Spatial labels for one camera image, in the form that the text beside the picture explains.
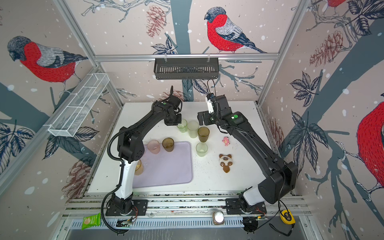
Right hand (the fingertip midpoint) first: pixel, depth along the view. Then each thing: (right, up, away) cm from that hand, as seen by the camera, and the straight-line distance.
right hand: (204, 116), depth 78 cm
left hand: (-16, -4, +17) cm, 24 cm away
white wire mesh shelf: (-68, +12, +6) cm, 70 cm away
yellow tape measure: (+40, -50, -10) cm, 65 cm away
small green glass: (-14, -8, +22) cm, 27 cm away
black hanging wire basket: (-13, +35, +29) cm, 47 cm away
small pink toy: (+16, -17, +19) cm, 30 cm away
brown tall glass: (+1, -11, +16) cm, 20 cm away
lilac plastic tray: (-22, -31, +8) cm, 39 cm away
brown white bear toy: (+14, -27, +9) cm, 32 cm away
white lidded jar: (+5, -43, -16) cm, 47 cm away
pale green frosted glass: (-7, -7, +18) cm, 20 cm away
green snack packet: (-54, -50, -8) cm, 74 cm away
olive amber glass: (-22, -18, +16) cm, 33 cm away
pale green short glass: (-1, -21, +16) cm, 27 cm away
